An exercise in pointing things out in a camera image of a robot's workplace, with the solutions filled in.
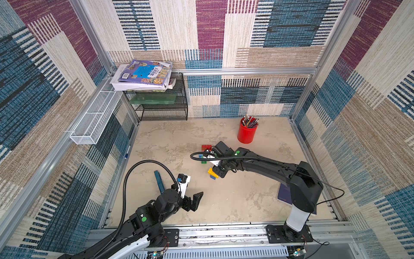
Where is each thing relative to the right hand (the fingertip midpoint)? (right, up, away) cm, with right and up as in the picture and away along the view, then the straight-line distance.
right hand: (220, 168), depth 87 cm
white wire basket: (-57, +20, -17) cm, 63 cm away
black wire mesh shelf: (-34, +38, +28) cm, 58 cm away
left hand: (-12, -7, -12) cm, 19 cm away
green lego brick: (-9, +2, +10) cm, 14 cm away
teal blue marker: (-33, -7, +1) cm, 34 cm away
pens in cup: (+19, +26, +15) cm, 36 cm away
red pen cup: (+18, +21, +15) cm, 32 cm away
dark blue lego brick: (-4, -6, +3) cm, 7 cm away
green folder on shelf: (-33, +39, +10) cm, 52 cm away
